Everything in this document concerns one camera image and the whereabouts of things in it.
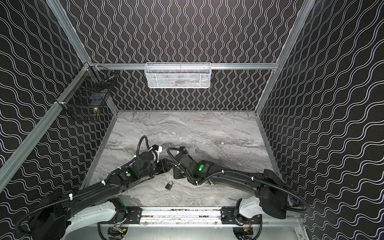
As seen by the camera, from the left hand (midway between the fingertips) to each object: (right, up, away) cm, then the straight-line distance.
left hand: (177, 165), depth 76 cm
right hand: (-1, -3, +2) cm, 4 cm away
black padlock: (-6, -14, +8) cm, 17 cm away
